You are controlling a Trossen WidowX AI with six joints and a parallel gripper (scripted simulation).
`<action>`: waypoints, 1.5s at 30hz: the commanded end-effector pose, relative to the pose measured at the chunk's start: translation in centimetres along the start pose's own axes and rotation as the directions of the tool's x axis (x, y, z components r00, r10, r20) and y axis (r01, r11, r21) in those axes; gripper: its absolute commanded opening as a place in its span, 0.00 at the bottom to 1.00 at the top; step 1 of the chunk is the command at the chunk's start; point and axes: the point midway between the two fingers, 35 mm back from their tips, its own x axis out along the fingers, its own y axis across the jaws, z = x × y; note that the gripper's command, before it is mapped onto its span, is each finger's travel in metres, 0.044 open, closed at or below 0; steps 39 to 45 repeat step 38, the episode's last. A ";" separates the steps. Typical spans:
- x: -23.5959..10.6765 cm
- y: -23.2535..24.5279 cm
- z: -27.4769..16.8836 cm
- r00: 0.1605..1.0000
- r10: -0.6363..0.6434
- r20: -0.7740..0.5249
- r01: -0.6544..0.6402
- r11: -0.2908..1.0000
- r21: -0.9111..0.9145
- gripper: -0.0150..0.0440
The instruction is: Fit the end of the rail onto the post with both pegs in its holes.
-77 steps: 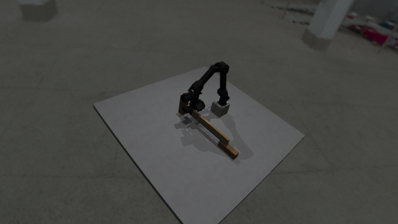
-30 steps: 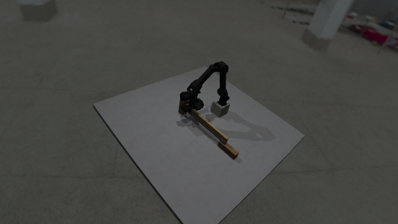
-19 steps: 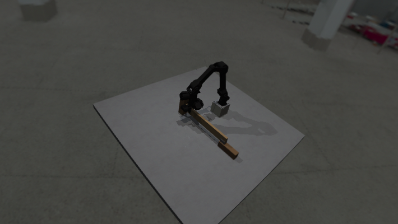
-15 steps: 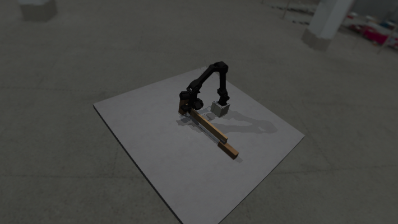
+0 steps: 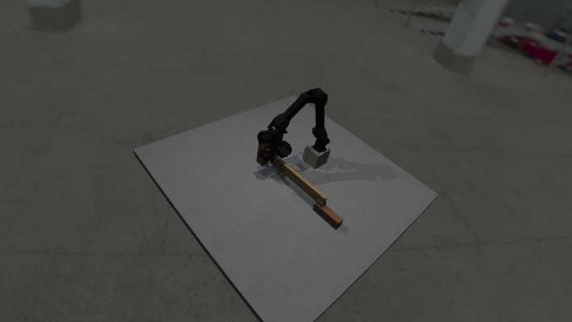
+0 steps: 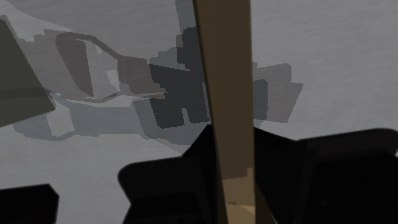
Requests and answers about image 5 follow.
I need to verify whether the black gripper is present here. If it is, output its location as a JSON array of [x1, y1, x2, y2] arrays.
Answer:
[[259, 140, 291, 163]]

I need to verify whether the long brown wooden rail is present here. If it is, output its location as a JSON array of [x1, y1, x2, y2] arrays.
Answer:
[[268, 154, 327, 205]]

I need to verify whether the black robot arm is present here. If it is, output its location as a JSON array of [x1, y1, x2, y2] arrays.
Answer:
[[257, 88, 330, 158]]

